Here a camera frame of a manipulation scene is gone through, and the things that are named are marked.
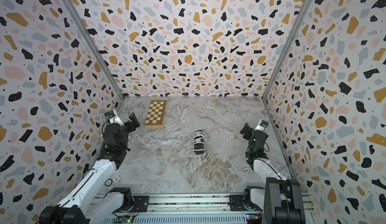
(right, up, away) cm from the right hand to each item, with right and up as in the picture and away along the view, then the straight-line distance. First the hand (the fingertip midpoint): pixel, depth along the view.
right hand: (254, 126), depth 87 cm
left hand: (-69, +6, -9) cm, 70 cm away
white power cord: (-32, -7, +5) cm, 33 cm away
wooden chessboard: (-63, +6, +20) cm, 66 cm away
